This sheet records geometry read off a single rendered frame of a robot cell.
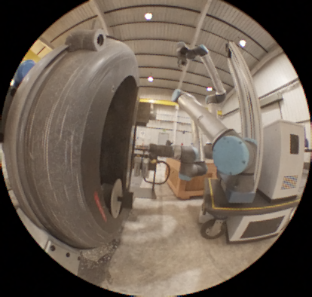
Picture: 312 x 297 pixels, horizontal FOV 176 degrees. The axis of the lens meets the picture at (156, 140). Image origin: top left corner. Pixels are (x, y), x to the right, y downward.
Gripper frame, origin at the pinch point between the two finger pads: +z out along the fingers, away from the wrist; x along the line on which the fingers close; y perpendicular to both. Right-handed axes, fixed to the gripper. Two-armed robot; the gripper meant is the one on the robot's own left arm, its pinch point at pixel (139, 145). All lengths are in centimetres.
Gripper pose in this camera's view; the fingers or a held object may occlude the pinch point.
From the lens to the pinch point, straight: 62.4
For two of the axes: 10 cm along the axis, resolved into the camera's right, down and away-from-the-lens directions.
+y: 0.2, 6.2, -7.8
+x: -1.5, 7.7, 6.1
